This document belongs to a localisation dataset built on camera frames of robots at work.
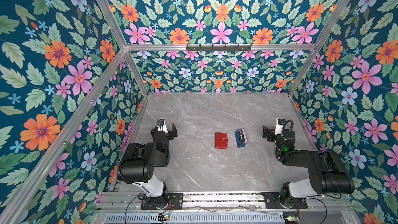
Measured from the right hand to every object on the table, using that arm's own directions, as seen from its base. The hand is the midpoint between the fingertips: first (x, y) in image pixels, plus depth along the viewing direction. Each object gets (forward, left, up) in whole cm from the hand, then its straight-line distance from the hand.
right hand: (272, 126), depth 92 cm
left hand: (+1, +64, +4) cm, 64 cm away
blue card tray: (-5, +21, -7) cm, 23 cm away
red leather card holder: (-6, +31, -6) cm, 32 cm away
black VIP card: (-5, +19, -3) cm, 20 cm away
